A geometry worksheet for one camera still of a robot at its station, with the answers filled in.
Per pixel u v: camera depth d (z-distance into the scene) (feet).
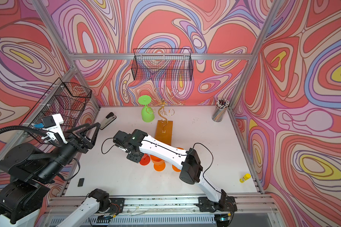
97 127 1.53
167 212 2.41
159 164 2.87
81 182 2.69
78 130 1.59
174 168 2.83
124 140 1.89
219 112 3.35
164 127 3.21
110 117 3.54
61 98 2.46
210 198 2.03
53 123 1.29
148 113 2.81
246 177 2.49
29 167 1.04
